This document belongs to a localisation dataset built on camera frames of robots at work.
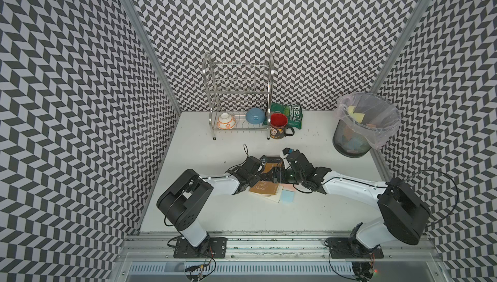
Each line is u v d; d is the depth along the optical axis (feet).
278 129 3.28
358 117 3.16
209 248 2.35
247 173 2.35
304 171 2.15
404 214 1.42
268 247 2.47
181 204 1.47
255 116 3.53
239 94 3.78
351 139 2.92
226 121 3.35
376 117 2.97
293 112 3.79
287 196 2.78
